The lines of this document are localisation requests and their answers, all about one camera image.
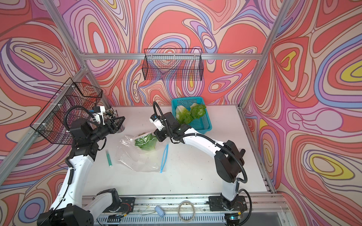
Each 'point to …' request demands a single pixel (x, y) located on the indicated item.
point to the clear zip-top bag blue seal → (154, 162)
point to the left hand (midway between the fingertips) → (124, 119)
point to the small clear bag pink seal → (145, 143)
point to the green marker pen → (109, 158)
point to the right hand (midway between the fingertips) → (156, 135)
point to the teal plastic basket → (202, 125)
